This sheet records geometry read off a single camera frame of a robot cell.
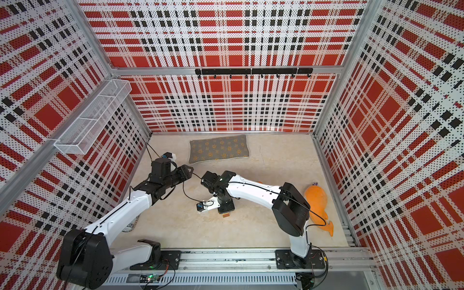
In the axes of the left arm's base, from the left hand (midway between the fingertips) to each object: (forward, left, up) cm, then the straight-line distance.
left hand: (193, 170), depth 86 cm
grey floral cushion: (+22, -10, -10) cm, 26 cm away
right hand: (-14, -18, -6) cm, 23 cm away
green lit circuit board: (-42, +12, -12) cm, 46 cm away
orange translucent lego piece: (-18, -16, -12) cm, 27 cm away
